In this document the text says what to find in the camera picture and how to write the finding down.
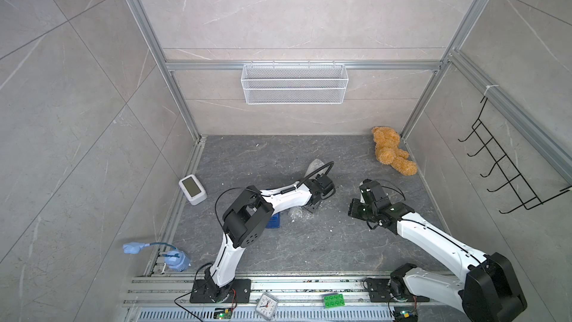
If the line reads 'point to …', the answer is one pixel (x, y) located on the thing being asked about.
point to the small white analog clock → (267, 305)
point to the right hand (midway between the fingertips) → (351, 207)
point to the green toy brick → (334, 300)
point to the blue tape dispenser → (274, 221)
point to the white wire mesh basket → (294, 84)
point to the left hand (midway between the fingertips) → (310, 199)
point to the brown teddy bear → (386, 141)
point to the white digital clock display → (194, 191)
